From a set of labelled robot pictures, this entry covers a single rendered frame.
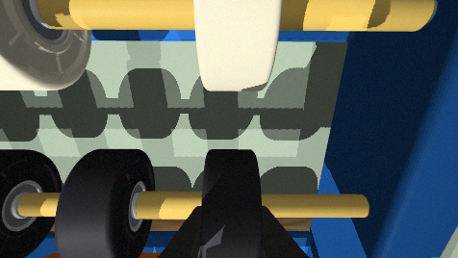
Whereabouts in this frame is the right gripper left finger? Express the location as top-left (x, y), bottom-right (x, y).
top-left (157, 206), bottom-right (202, 258)

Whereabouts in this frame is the light brown wooden block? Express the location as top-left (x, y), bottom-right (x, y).
top-left (50, 218), bottom-right (312, 232)

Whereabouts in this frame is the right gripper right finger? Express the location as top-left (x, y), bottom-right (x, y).
top-left (261, 206), bottom-right (310, 258)

